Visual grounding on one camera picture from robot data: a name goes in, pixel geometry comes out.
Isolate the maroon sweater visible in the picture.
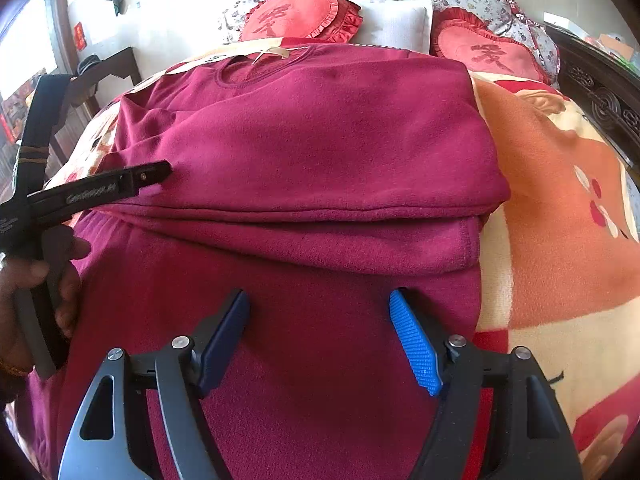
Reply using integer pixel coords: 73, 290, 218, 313
16, 44, 510, 479

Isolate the left hand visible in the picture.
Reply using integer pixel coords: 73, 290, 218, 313
0, 236, 94, 403

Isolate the dark wooden side table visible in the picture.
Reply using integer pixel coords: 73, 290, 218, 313
50, 47, 142, 165

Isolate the orange patterned fleece blanket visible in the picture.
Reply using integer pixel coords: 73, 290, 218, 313
73, 56, 639, 479

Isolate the left red heart pillow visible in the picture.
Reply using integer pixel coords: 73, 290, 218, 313
240, 0, 362, 44

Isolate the red heart pillow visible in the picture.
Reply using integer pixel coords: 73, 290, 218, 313
431, 8, 551, 84
240, 0, 362, 44

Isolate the dark carved wooden furniture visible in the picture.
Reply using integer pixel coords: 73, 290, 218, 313
546, 25, 639, 174

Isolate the right red heart pillow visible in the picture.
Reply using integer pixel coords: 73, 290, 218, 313
431, 8, 551, 84

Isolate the white pillow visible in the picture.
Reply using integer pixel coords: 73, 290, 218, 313
350, 0, 434, 54

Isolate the red wall sticker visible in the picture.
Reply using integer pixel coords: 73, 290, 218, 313
73, 22, 87, 52

